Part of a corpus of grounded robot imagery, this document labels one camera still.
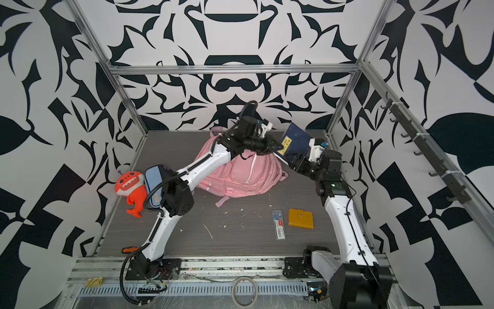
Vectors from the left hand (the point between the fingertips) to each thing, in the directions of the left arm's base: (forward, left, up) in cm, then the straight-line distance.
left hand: (286, 142), depth 79 cm
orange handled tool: (-32, +64, -26) cm, 76 cm away
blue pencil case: (+1, +62, -24) cm, 67 cm away
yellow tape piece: (-42, +72, -25) cm, 88 cm away
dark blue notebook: (+3, -5, -4) cm, 7 cm away
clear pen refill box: (-24, +3, -27) cm, 36 cm away
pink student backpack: (-2, +17, -21) cm, 27 cm away
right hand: (-6, -2, -1) cm, 6 cm away
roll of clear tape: (-47, +18, -27) cm, 58 cm away
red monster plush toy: (-6, +69, -19) cm, 71 cm away
